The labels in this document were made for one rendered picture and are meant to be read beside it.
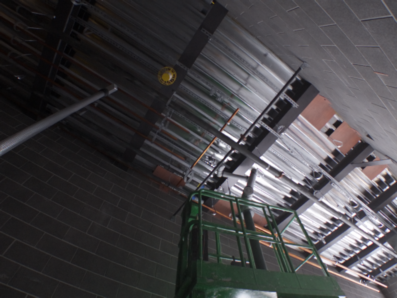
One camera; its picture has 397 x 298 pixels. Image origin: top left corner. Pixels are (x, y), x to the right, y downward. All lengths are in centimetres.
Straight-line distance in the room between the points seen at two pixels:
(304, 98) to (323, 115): 67
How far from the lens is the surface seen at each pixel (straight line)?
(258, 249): 247
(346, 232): 623
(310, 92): 344
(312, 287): 232
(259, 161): 281
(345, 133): 437
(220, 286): 176
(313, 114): 383
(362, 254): 801
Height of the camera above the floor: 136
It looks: 62 degrees up
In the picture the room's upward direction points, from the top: straight up
